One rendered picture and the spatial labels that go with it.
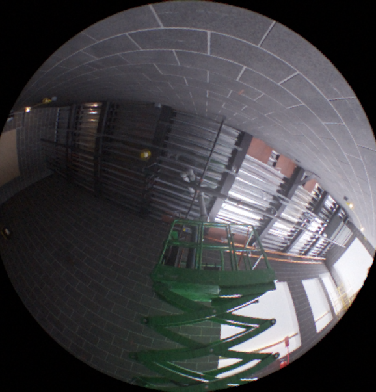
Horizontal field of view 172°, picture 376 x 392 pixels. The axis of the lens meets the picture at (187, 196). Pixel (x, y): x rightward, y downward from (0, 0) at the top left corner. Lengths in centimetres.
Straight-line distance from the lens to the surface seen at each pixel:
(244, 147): 283
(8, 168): 652
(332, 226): 581
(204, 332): 281
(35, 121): 656
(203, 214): 243
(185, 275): 151
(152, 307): 261
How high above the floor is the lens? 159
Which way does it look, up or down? 63 degrees up
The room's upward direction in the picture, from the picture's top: 17 degrees clockwise
